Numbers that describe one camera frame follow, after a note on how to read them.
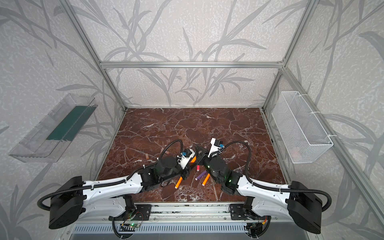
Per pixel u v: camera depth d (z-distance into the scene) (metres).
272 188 0.47
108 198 0.48
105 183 0.47
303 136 0.62
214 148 0.66
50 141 0.64
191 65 1.84
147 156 0.94
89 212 0.48
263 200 0.48
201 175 0.86
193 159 0.72
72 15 0.73
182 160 0.65
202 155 0.65
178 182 0.83
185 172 0.66
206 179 0.84
